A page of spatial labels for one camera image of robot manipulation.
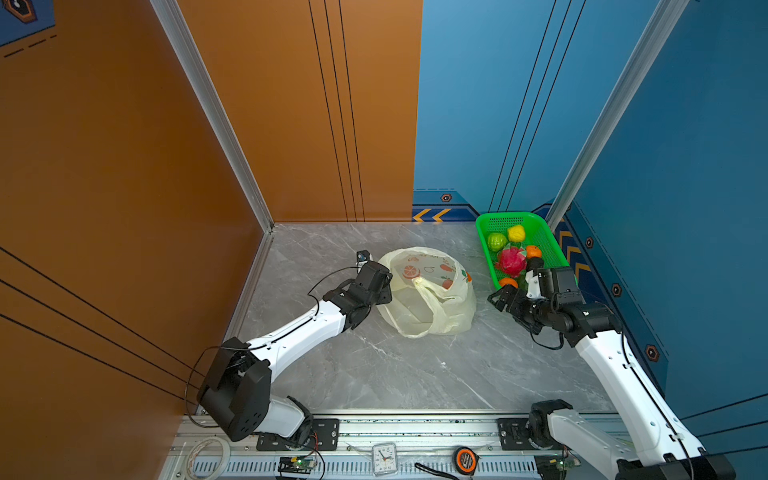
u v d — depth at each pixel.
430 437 0.74
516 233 1.10
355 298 0.63
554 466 0.70
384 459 0.68
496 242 1.06
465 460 0.67
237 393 0.42
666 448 0.38
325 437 0.74
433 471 0.69
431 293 0.74
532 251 1.05
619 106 0.85
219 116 0.88
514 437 0.72
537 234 1.10
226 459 0.71
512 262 0.97
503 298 0.69
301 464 0.70
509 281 0.96
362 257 0.75
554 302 0.56
